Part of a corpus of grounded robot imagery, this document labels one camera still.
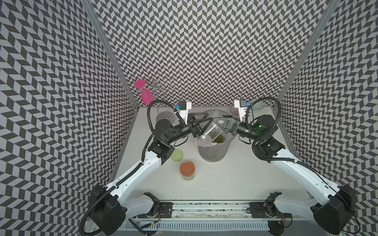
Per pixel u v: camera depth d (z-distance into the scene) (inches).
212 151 30.8
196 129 21.7
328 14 27.4
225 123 21.5
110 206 14.6
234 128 21.3
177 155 36.3
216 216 28.4
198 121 21.2
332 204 14.7
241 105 22.1
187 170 29.6
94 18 29.5
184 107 21.3
